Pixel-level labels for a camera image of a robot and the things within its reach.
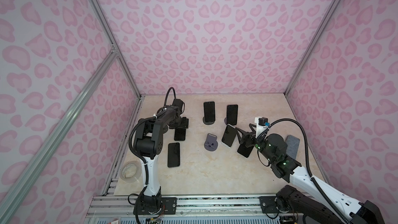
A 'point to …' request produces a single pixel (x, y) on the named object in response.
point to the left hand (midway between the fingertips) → (182, 124)
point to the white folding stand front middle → (224, 144)
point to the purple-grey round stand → (211, 143)
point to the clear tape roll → (130, 171)
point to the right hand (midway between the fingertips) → (242, 126)
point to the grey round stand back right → (225, 121)
